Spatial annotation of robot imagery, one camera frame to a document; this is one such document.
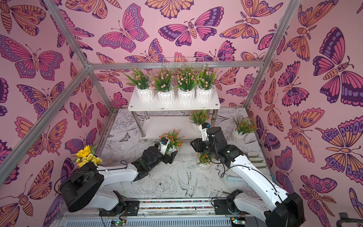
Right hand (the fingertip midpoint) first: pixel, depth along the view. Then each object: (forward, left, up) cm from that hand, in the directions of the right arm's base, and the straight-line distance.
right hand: (193, 141), depth 76 cm
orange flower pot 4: (+15, -33, -5) cm, 37 cm away
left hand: (+3, +12, -10) cm, 16 cm away
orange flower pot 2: (-7, -7, -8) cm, 12 cm away
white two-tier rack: (+29, +30, -14) cm, 44 cm away
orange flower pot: (+1, +9, 0) cm, 9 cm away
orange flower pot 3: (+16, -3, +1) cm, 17 cm away
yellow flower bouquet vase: (-11, +51, +4) cm, 52 cm away
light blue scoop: (-12, -25, -21) cm, 35 cm away
